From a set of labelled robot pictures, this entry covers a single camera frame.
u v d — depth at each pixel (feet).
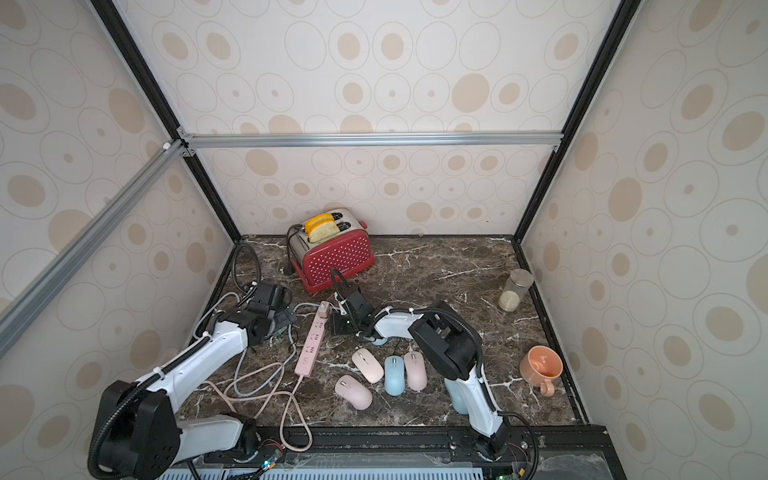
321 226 3.10
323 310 3.02
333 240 3.10
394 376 2.72
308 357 2.85
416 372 2.72
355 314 2.48
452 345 1.75
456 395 2.66
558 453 2.40
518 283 2.91
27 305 1.71
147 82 2.55
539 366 2.80
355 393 2.62
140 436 1.31
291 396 2.67
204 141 3.00
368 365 2.80
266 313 2.17
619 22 2.25
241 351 1.90
